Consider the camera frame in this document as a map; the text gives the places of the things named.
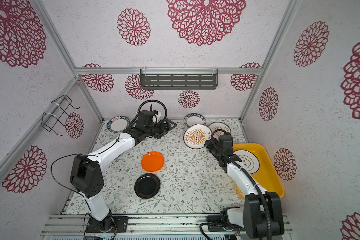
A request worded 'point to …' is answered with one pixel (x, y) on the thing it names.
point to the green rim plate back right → (194, 118)
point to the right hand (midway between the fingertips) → (205, 138)
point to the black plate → (147, 185)
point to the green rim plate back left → (117, 124)
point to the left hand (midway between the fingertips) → (172, 129)
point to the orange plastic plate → (152, 161)
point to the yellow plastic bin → (266, 176)
